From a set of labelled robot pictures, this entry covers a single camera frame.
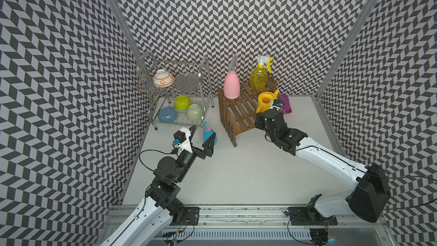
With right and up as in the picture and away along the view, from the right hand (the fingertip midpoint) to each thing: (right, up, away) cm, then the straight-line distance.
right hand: (259, 117), depth 81 cm
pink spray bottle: (-14, +14, -4) cm, 20 cm away
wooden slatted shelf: (-10, +1, +11) cm, 15 cm away
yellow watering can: (+3, +9, +4) cm, 10 cm away
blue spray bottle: (-26, -8, +9) cm, 28 cm away
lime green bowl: (-44, +8, +23) cm, 50 cm away
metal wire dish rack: (-41, +14, +8) cm, 45 cm away
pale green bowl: (-35, +2, +18) cm, 39 cm away
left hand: (-24, -5, -15) cm, 29 cm away
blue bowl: (-50, +1, +15) cm, 53 cm away
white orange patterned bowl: (-48, +20, +4) cm, 52 cm away
